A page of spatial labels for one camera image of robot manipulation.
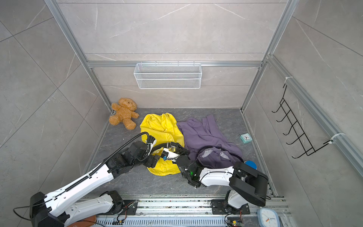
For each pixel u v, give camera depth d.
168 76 1.01
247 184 0.43
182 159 0.61
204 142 0.94
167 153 0.68
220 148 0.90
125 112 1.07
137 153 0.57
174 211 0.73
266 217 0.69
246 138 0.99
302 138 0.64
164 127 1.01
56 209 0.39
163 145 0.77
